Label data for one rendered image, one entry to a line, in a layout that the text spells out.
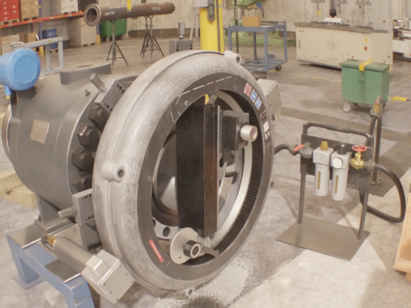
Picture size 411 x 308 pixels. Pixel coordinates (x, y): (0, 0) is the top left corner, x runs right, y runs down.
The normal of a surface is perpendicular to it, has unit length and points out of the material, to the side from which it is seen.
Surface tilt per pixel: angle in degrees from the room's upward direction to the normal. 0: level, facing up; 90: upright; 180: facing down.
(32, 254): 0
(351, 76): 90
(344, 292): 0
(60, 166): 80
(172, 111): 90
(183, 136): 86
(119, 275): 90
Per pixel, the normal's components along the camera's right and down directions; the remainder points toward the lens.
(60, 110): -0.46, -0.47
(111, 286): 0.79, 0.18
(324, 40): -0.81, 0.22
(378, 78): -0.57, 0.30
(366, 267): -0.04, -0.94
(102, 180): -0.58, 0.00
